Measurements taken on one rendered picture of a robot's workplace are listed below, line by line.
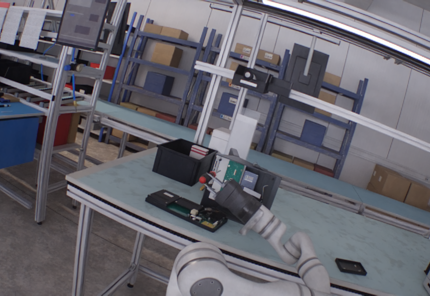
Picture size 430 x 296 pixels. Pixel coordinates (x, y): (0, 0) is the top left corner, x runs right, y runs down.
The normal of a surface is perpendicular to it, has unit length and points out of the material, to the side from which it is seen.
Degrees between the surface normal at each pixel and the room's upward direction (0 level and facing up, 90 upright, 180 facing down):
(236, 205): 87
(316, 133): 90
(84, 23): 101
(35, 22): 87
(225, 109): 90
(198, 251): 24
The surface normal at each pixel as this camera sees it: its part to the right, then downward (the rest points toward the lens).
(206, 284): 0.18, 0.12
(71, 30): 0.09, 0.41
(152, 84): -0.27, 0.11
